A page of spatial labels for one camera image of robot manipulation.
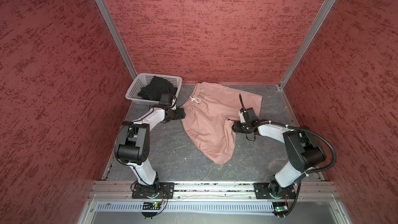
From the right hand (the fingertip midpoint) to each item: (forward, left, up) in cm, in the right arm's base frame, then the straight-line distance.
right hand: (235, 130), depth 96 cm
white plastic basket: (+27, +69, +8) cm, 75 cm away
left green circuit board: (-38, +46, -1) cm, 59 cm away
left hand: (+7, +35, +5) cm, 36 cm away
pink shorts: (+14, +15, +1) cm, 20 cm away
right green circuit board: (-40, -15, -1) cm, 43 cm away
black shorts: (+29, +53, +10) cm, 61 cm away
